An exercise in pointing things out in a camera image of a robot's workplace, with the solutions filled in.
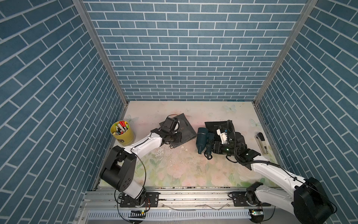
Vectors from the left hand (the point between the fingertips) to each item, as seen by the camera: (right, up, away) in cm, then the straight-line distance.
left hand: (183, 137), depth 89 cm
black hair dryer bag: (+21, +6, +12) cm, 25 cm away
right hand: (+16, -4, -8) cm, 18 cm away
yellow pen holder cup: (-39, +4, -2) cm, 39 cm away
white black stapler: (+53, -3, +5) cm, 53 cm away
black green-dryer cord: (+13, -7, -8) cm, 17 cm away
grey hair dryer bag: (+3, +1, +10) cm, 11 cm away
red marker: (-39, +9, -1) cm, 40 cm away
